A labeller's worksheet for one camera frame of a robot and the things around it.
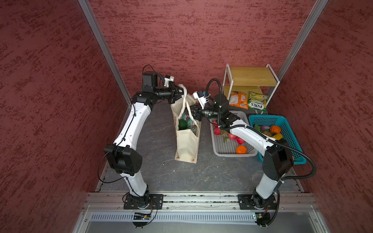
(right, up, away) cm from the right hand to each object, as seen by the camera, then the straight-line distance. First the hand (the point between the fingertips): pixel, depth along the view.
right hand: (183, 113), depth 73 cm
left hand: (+3, +9, -3) cm, 10 cm away
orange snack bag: (+37, +10, +24) cm, 45 cm away
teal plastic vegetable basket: (+69, -13, +21) cm, 73 cm away
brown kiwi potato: (+57, -14, +24) cm, 63 cm away
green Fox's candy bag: (+50, +8, +24) cm, 56 cm away
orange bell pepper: (+62, -11, +24) cm, 68 cm away
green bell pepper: (-1, -7, +17) cm, 19 cm away
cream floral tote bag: (+2, -19, +6) cm, 20 cm away
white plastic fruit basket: (+26, -22, +21) cm, 41 cm away
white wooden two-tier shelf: (+48, +21, +16) cm, 56 cm away
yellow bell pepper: (+63, -16, +22) cm, 68 cm away
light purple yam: (+58, -10, +29) cm, 65 cm away
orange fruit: (+35, -22, +14) cm, 44 cm away
